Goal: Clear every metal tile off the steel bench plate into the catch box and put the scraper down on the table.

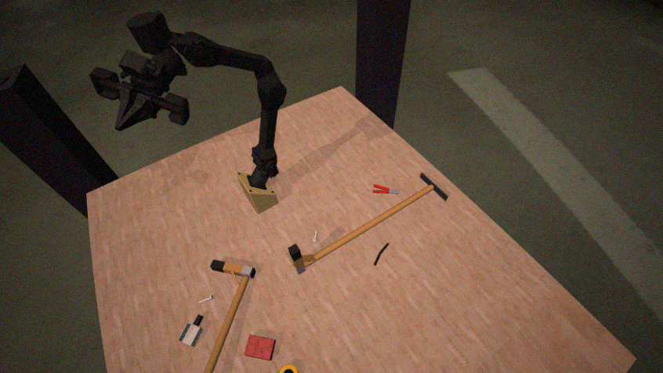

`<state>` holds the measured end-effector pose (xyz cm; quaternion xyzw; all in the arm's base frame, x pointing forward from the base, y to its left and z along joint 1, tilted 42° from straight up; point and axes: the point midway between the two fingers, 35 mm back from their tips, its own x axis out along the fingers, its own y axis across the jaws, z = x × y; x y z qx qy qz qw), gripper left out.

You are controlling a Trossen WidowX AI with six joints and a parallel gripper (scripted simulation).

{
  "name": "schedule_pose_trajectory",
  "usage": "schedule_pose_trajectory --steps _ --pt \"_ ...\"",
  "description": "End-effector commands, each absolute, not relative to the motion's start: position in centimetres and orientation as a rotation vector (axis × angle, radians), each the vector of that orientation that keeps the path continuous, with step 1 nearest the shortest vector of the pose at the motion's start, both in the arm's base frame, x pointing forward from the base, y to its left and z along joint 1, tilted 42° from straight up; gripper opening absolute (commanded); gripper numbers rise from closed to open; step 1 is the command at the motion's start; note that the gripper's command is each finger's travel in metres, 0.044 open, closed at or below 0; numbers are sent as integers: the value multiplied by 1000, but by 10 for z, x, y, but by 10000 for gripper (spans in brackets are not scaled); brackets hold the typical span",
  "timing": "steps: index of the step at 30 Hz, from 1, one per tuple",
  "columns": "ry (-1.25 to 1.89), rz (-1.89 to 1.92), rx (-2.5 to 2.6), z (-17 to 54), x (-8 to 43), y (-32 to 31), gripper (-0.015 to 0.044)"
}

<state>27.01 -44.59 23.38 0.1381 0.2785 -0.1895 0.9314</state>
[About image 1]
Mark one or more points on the red-handled pliers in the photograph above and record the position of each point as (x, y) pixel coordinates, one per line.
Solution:
(384, 190)

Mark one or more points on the red flat block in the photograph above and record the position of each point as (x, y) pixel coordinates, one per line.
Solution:
(259, 347)

